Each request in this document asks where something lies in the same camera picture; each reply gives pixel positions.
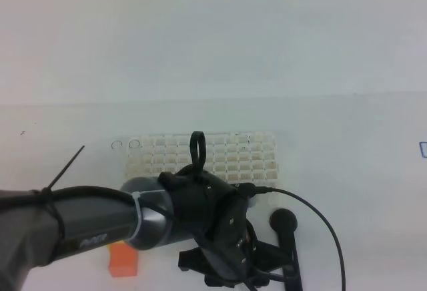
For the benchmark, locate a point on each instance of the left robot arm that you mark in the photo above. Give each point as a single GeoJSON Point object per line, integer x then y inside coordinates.
{"type": "Point", "coordinates": [39, 227]}

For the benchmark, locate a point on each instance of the black round-headed stick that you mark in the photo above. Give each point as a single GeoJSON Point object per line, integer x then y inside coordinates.
{"type": "Point", "coordinates": [284, 223]}

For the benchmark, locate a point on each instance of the blue marker at table edge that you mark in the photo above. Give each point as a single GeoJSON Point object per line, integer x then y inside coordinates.
{"type": "Point", "coordinates": [423, 149]}

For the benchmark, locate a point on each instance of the clear tube far left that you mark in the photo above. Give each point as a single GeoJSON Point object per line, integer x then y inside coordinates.
{"type": "Point", "coordinates": [116, 144]}

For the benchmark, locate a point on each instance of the clear tube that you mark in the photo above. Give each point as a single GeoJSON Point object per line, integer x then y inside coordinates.
{"type": "Point", "coordinates": [134, 143]}
{"type": "Point", "coordinates": [116, 144]}

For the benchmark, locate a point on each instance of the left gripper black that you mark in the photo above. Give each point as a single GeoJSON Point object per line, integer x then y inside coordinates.
{"type": "Point", "coordinates": [258, 263]}

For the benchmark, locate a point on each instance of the white plastic test tube rack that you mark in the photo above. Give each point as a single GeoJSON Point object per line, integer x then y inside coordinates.
{"type": "Point", "coordinates": [234, 157]}

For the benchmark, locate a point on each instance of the orange foam cube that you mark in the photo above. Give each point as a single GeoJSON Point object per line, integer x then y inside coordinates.
{"type": "Point", "coordinates": [123, 260]}

